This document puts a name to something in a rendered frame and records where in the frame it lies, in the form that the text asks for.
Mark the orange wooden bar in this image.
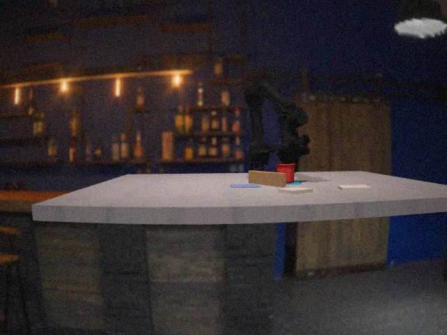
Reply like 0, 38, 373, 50
249, 170, 286, 188

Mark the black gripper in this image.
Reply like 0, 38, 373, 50
268, 129, 310, 173

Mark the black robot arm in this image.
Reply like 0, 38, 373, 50
244, 82, 310, 171

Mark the beige square pad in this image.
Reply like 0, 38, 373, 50
338, 185, 372, 191

